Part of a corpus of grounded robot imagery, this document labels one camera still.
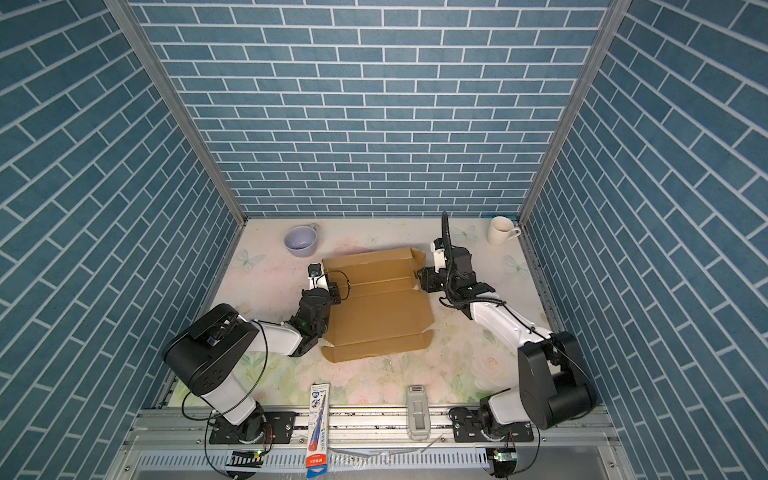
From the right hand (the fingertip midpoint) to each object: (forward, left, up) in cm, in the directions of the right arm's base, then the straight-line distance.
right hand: (428, 271), depth 90 cm
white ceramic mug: (+23, -26, -4) cm, 35 cm away
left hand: (-3, +29, -2) cm, 29 cm away
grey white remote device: (-36, +1, -11) cm, 38 cm away
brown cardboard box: (-7, +15, -14) cm, 21 cm away
